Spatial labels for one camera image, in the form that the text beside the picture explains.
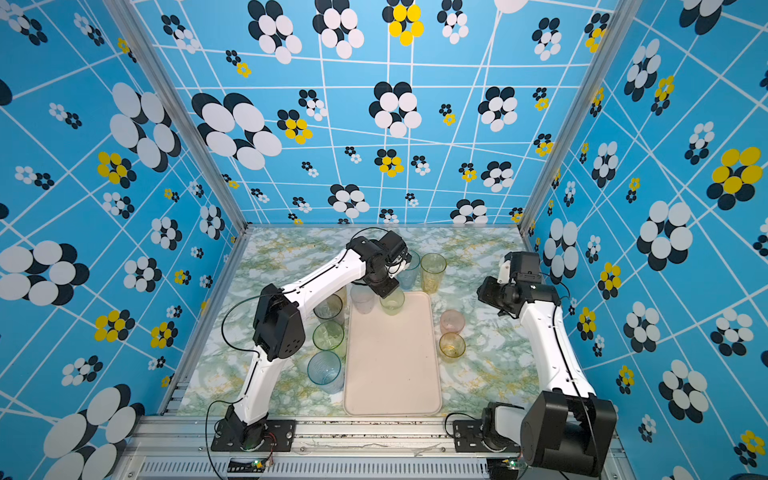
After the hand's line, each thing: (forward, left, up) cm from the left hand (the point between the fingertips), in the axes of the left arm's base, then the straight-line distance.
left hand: (388, 287), depth 91 cm
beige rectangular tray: (-19, -1, -9) cm, 21 cm away
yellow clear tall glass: (+9, -14, -1) cm, 17 cm away
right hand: (-5, -28, +6) cm, 29 cm away
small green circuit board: (-44, +31, -10) cm, 55 cm away
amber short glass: (-15, -19, -8) cm, 26 cm away
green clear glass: (-14, +16, -3) cm, 22 cm away
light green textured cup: (-1, -2, -8) cm, 8 cm away
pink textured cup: (-7, -20, -8) cm, 23 cm away
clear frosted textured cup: (+1, +8, -8) cm, 11 cm away
